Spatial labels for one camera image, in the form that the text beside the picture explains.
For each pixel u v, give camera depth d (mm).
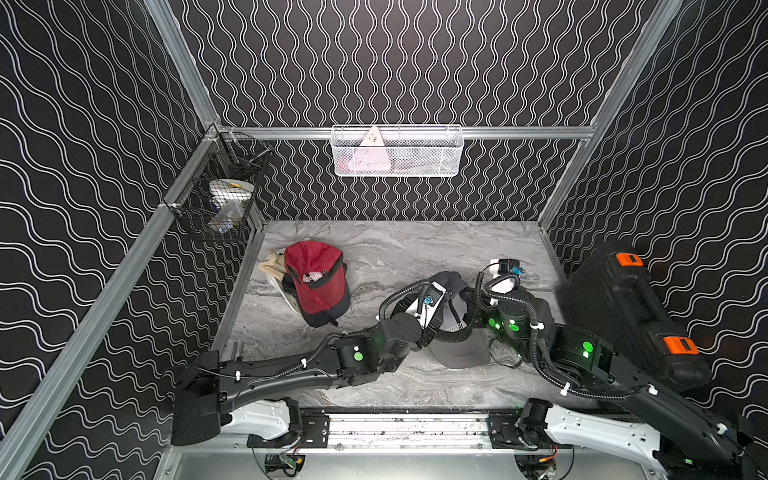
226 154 956
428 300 539
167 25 706
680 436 405
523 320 444
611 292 751
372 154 899
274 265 901
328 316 925
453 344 753
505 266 541
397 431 761
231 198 817
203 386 455
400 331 488
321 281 925
